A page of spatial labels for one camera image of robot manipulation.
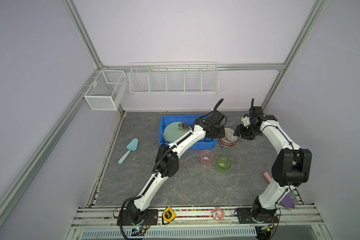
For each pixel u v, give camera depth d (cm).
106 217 75
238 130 81
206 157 93
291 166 48
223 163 91
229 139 96
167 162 58
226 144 93
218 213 72
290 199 79
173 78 98
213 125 69
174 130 103
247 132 79
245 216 74
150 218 74
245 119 85
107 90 102
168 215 73
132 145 102
